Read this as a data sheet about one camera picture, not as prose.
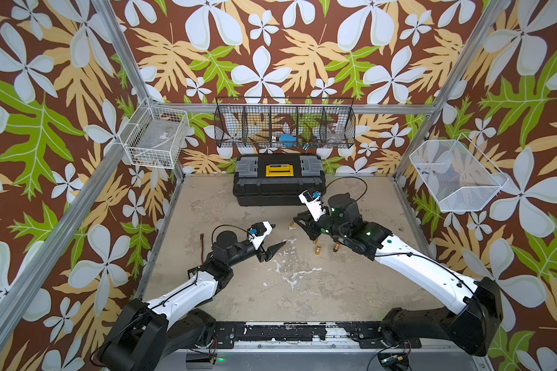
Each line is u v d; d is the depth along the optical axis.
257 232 0.64
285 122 0.99
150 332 0.41
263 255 0.68
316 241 0.95
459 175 0.82
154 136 0.86
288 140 0.94
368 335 0.75
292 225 0.75
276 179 0.96
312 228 0.64
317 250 0.91
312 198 0.63
